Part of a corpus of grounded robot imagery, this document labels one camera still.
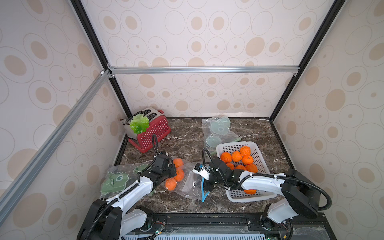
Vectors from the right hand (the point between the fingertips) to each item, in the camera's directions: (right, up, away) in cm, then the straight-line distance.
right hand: (201, 178), depth 82 cm
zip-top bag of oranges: (-44, +2, -2) cm, 44 cm away
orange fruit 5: (+18, +6, +6) cm, 20 cm away
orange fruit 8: (+26, -6, -4) cm, 27 cm away
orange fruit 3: (+27, +15, +7) cm, 32 cm away
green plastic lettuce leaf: (-37, +31, +8) cm, 49 cm away
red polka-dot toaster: (-27, +30, +15) cm, 43 cm away
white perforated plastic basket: (+21, -9, 0) cm, 23 cm away
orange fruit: (+16, +10, +9) cm, 21 cm away
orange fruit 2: (+22, +11, +9) cm, 26 cm away
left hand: (-13, +5, +4) cm, 14 cm away
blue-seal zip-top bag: (-8, -4, +5) cm, 10 cm away
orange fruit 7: (+30, +5, +5) cm, 31 cm away
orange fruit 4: (+29, +8, +9) cm, 31 cm away
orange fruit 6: (+24, +5, +7) cm, 25 cm away
